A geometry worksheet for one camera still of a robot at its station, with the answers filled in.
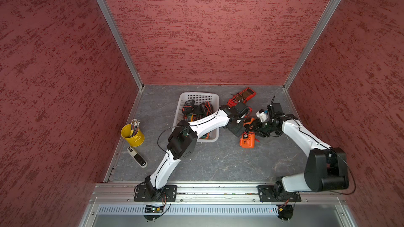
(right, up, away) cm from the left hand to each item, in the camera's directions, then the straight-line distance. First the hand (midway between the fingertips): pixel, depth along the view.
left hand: (231, 129), depth 89 cm
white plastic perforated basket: (-11, -5, +3) cm, 12 cm away
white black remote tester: (-52, -14, -8) cm, 54 cm away
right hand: (+9, -1, -4) cm, 10 cm away
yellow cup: (-54, -5, -6) cm, 54 cm away
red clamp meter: (+3, +15, +18) cm, 23 cm away
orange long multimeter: (+7, -5, -8) cm, 12 cm away
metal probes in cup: (-52, +4, -10) cm, 53 cm away
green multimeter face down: (-16, +12, +10) cm, 22 cm away
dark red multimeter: (+14, +20, +23) cm, 34 cm away
